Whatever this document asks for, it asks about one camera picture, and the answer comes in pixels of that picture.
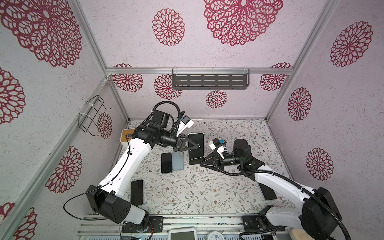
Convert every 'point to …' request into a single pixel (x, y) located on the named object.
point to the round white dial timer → (215, 235)
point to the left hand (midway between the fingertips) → (194, 149)
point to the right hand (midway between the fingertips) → (201, 162)
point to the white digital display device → (182, 234)
